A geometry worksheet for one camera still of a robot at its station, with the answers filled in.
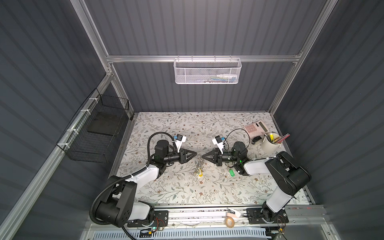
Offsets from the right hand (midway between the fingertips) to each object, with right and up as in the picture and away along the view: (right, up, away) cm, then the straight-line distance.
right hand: (205, 160), depth 78 cm
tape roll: (+12, -30, -5) cm, 32 cm away
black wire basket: (-56, +14, -5) cm, 58 cm away
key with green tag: (+17, -10, +11) cm, 22 cm away
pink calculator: (+40, +16, +30) cm, 52 cm away
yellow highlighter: (+43, +11, +16) cm, 47 cm away
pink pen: (+49, +10, +12) cm, 51 cm away
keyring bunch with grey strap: (-2, -7, +15) cm, 17 cm away
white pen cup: (+41, +5, +14) cm, 44 cm away
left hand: (-5, +3, +2) cm, 6 cm away
